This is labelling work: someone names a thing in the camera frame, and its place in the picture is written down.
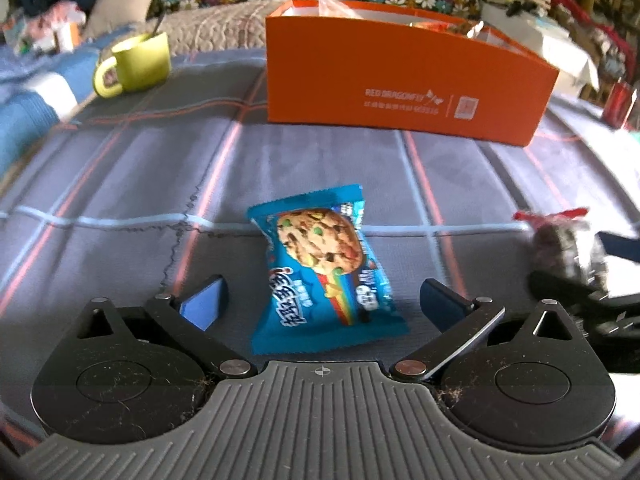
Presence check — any beige pillow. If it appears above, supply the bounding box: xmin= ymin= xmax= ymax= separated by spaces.
xmin=85 ymin=0 xmax=171 ymax=41

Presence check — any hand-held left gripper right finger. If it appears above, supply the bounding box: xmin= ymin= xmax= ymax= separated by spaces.
xmin=389 ymin=278 xmax=592 ymax=380

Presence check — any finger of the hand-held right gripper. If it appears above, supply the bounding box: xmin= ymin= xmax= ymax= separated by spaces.
xmin=597 ymin=230 xmax=640 ymax=275
xmin=529 ymin=270 xmax=607 ymax=307

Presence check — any green mug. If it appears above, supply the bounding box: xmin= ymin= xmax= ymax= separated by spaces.
xmin=92 ymin=31 xmax=172 ymax=98

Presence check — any pink floral cloth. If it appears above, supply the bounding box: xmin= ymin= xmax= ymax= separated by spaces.
xmin=30 ymin=2 xmax=86 ymax=53

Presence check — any beige knitted blanket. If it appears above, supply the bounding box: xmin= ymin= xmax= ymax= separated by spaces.
xmin=150 ymin=0 xmax=281 ymax=53

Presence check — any clear bag of crackers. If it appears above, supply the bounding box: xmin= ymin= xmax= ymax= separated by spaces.
xmin=315 ymin=0 xmax=361 ymax=18

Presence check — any orange cardboard box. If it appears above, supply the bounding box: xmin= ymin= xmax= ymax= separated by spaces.
xmin=265 ymin=0 xmax=561 ymax=148

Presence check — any white box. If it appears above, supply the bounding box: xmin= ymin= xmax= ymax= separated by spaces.
xmin=480 ymin=2 xmax=601 ymax=101

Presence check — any red cloth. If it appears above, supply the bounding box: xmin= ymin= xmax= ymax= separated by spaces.
xmin=552 ymin=0 xmax=631 ymax=61

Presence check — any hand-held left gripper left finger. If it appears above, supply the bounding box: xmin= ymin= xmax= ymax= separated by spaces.
xmin=62 ymin=274 xmax=253 ymax=378

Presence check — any dark snack packet red seal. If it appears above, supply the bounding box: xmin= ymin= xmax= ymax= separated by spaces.
xmin=514 ymin=206 xmax=608 ymax=293

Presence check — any red soda can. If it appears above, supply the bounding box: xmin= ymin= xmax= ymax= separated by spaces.
xmin=602 ymin=80 xmax=638 ymax=128

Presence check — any blue striped blanket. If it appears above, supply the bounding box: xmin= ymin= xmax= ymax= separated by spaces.
xmin=0 ymin=42 xmax=108 ymax=176

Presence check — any silver crumpled snack packet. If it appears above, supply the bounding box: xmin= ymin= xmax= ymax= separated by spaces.
xmin=465 ymin=22 xmax=501 ymax=43

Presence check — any blue cookie packet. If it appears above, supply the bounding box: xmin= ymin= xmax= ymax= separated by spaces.
xmin=247 ymin=183 xmax=411 ymax=356

